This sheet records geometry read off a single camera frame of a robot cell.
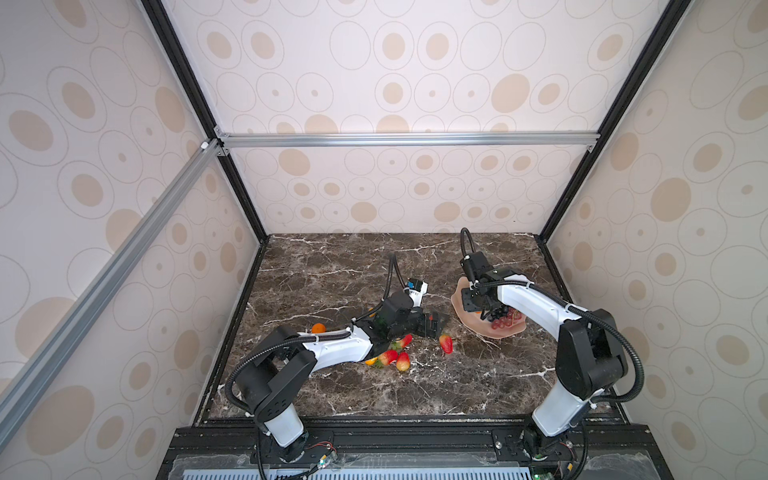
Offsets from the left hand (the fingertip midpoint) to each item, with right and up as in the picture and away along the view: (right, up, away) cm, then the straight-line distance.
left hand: (446, 313), depth 81 cm
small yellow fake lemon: (-21, -15, +6) cm, 26 cm away
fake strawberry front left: (-16, -14, +5) cm, 22 cm away
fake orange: (-38, -6, +11) cm, 40 cm away
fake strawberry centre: (-10, -10, +10) cm, 18 cm away
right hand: (+11, +2, +11) cm, 16 cm away
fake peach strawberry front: (-12, -15, +4) cm, 19 cm away
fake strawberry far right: (+2, -10, +8) cm, 13 cm away
